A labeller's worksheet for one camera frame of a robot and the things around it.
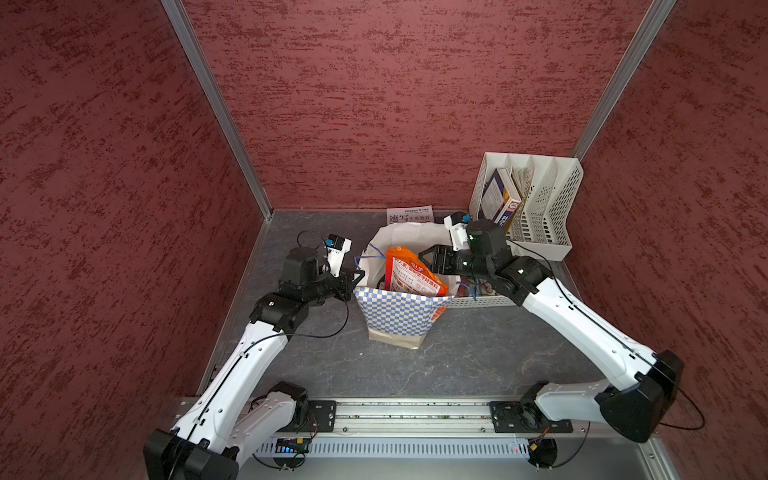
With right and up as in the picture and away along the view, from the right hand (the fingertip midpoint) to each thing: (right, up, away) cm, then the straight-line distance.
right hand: (426, 262), depth 74 cm
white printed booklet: (+3, +16, +44) cm, 47 cm away
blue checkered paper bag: (-8, -14, 0) cm, 16 cm away
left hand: (-17, -4, 0) cm, 17 cm away
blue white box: (+28, +20, +24) cm, 41 cm away
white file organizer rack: (+48, +22, +43) cm, 68 cm away
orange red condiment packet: (-5, -3, +4) cm, 7 cm away
